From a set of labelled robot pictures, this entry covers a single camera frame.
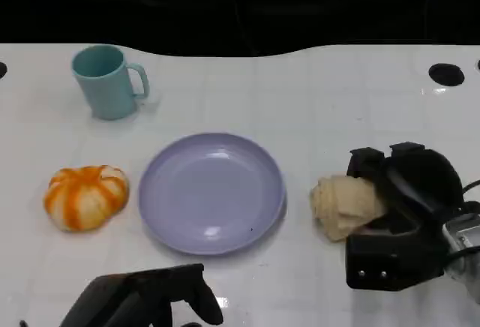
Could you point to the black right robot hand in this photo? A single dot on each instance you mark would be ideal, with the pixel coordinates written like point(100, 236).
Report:
point(420, 184)

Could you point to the pale green mug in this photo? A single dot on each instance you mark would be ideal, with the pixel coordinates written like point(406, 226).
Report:
point(108, 87)

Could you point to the beige towel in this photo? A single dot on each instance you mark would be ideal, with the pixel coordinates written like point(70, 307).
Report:
point(345, 203)

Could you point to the orange and white bread roll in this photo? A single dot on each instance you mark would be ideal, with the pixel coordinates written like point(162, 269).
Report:
point(84, 199)

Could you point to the lilac plate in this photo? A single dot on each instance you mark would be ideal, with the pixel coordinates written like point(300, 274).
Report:
point(210, 195)

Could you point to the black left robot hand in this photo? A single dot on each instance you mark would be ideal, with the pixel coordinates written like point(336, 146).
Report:
point(142, 300)

